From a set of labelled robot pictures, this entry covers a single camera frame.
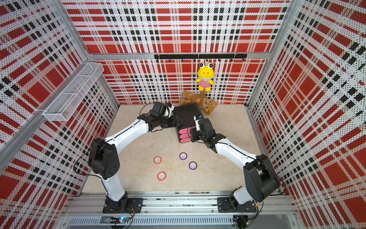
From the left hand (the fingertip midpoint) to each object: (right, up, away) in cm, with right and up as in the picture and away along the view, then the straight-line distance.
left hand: (181, 122), depth 88 cm
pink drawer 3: (+2, -13, +7) cm, 15 cm away
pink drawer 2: (+3, -9, +3) cm, 10 cm away
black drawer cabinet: (+3, +6, -1) cm, 7 cm away
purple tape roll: (+1, -22, +3) cm, 22 cm away
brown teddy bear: (+20, +13, +23) cm, 33 cm away
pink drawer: (+4, -5, -2) cm, 7 cm away
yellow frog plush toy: (+16, +31, +4) cm, 35 cm away
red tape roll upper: (-14, -26, +1) cm, 30 cm away
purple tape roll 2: (+7, -27, 0) cm, 28 cm away
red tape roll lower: (-11, -32, -4) cm, 34 cm away
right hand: (+8, -5, -1) cm, 10 cm away
